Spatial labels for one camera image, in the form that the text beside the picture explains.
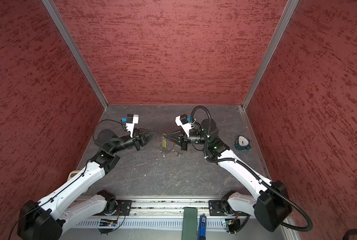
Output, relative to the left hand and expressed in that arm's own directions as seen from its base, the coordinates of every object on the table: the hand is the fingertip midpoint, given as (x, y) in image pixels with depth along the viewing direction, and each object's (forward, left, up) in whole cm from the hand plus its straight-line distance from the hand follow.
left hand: (157, 135), depth 64 cm
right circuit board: (-29, -37, -34) cm, 58 cm away
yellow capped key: (-2, -3, -3) cm, 5 cm away
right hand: (-1, -4, -1) cm, 4 cm away
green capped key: (0, -10, -19) cm, 21 cm away
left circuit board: (-29, +26, -35) cm, 53 cm away
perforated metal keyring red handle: (-3, -3, -8) cm, 9 cm away
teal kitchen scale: (+14, -50, -28) cm, 59 cm away
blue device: (-31, -21, -31) cm, 48 cm away
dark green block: (-32, -15, -33) cm, 48 cm away
